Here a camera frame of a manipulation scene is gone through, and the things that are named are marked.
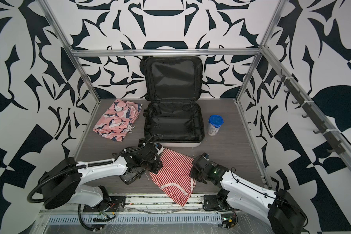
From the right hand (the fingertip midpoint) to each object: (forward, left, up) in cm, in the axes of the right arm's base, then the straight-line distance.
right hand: (189, 173), depth 82 cm
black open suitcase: (+40, +9, +2) cm, 41 cm away
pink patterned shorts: (+34, +49, +2) cm, 60 cm away
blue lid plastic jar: (+28, -17, +8) cm, 34 cm away
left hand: (+4, +14, +3) cm, 15 cm away
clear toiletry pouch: (-1, +30, +3) cm, 31 cm away
